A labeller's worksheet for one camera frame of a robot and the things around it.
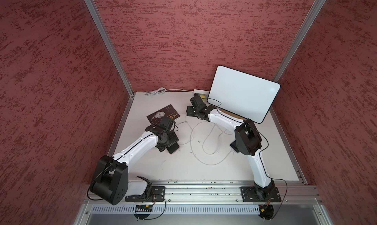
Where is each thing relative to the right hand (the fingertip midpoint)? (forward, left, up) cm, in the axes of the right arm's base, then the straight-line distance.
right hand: (190, 112), depth 99 cm
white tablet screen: (0, -34, +15) cm, 37 cm away
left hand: (-24, +11, -1) cm, 26 cm away
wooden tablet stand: (-1, -30, -3) cm, 30 cm away
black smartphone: (-26, +12, -1) cm, 28 cm away
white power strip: (+23, -9, -4) cm, 25 cm away
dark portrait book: (+6, +17, -6) cm, 19 cm away
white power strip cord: (+27, +24, -5) cm, 36 cm away
